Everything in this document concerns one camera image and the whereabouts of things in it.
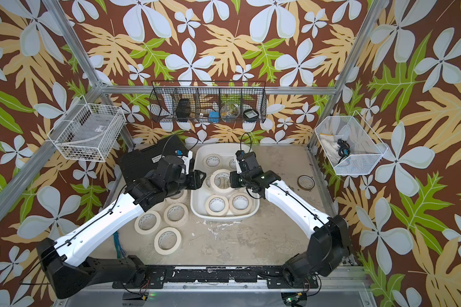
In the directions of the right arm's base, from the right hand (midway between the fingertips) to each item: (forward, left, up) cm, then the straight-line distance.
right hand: (230, 175), depth 83 cm
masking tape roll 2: (+22, -2, -18) cm, 29 cm away
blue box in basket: (+29, +8, +10) cm, 31 cm away
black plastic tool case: (+16, +51, -11) cm, 55 cm away
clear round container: (+30, 0, +12) cm, 33 cm away
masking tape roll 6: (-22, +28, -19) cm, 41 cm away
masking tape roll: (+23, +11, -18) cm, 31 cm away
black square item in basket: (+31, -10, +9) cm, 34 cm away
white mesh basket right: (+3, -54, +12) cm, 55 cm away
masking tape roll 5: (-10, +27, -19) cm, 35 cm away
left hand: (-4, +11, +8) cm, 14 cm away
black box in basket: (+36, +25, +9) cm, 44 cm away
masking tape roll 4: (-4, -5, -19) cm, 20 cm away
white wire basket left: (+12, +59, +15) cm, 62 cm away
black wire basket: (+39, +12, +12) cm, 42 cm away
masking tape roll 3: (-5, +7, -18) cm, 20 cm away
